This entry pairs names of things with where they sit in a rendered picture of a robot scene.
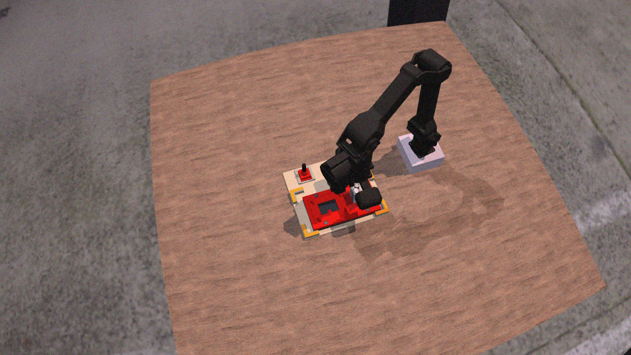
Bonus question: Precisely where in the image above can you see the beige flat base plate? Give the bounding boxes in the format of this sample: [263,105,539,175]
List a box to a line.
[282,161,389,240]

